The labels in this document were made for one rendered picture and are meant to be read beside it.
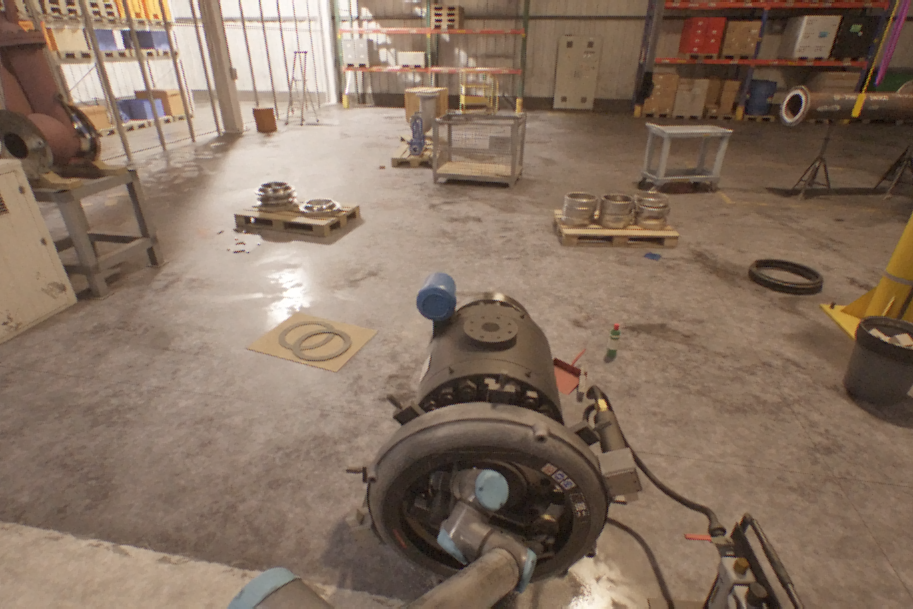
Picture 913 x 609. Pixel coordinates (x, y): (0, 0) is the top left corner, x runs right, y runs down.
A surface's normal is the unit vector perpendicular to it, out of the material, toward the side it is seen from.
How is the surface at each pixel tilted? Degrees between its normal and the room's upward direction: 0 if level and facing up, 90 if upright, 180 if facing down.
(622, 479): 90
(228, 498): 0
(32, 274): 90
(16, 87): 83
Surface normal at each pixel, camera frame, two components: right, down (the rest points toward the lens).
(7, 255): 0.98, 0.09
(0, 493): 0.00, -0.88
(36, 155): -0.18, 0.47
